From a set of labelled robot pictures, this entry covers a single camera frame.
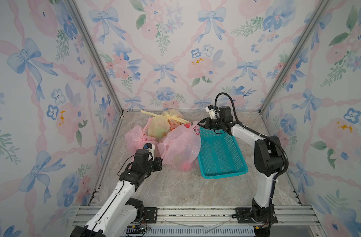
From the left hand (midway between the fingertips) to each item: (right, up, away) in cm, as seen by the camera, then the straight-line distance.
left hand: (163, 159), depth 82 cm
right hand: (+21, +21, +11) cm, 32 cm away
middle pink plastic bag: (-16, +12, +3) cm, 20 cm away
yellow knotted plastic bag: (-4, +19, +15) cm, 24 cm away
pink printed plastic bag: (+10, +7, -3) cm, 12 cm away
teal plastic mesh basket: (+35, 0, +13) cm, 37 cm away
